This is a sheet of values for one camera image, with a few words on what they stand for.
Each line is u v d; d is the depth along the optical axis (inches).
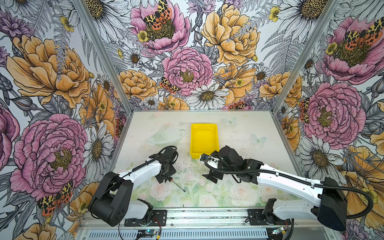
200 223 28.8
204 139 39.3
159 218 28.9
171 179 33.8
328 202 15.8
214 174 26.2
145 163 22.3
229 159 23.1
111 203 16.5
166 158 26.0
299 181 18.0
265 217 26.1
